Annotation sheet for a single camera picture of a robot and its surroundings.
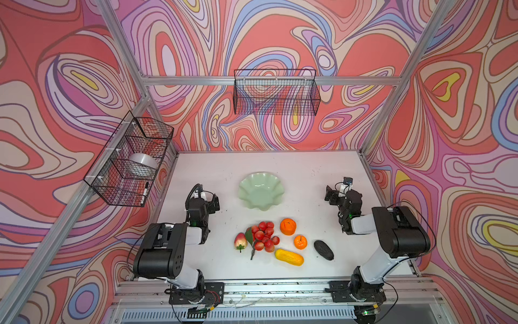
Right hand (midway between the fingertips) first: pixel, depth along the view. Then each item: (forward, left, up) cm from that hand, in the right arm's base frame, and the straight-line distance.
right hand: (337, 190), depth 97 cm
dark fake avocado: (-28, +13, -1) cm, 31 cm away
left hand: (-2, +63, +3) cm, 63 cm away
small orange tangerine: (-24, +22, -1) cm, 32 cm away
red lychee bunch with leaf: (-23, +38, +2) cm, 44 cm away
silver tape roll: (-2, +80, +28) cm, 85 cm away
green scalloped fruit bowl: (+4, +37, -4) cm, 38 cm away
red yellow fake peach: (-23, +47, 0) cm, 52 cm away
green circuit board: (-47, +63, -7) cm, 78 cm away
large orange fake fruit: (-18, +26, +1) cm, 32 cm away
